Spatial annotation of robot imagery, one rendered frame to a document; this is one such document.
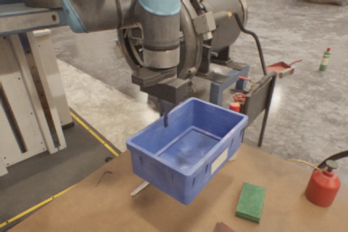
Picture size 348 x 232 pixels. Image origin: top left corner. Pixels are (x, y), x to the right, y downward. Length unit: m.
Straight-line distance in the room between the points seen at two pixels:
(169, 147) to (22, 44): 0.69
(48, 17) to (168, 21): 0.48
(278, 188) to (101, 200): 0.58
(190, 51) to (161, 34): 1.12
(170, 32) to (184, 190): 0.36
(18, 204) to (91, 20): 0.80
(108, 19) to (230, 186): 0.63
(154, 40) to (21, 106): 0.82
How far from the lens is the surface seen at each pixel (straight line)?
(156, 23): 0.61
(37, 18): 0.97
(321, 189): 0.92
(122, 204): 0.88
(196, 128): 0.89
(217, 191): 0.91
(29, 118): 1.33
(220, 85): 2.12
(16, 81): 1.26
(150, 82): 0.62
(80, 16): 0.67
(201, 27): 1.67
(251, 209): 0.85
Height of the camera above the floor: 1.14
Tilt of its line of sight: 32 degrees down
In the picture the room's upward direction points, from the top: straight up
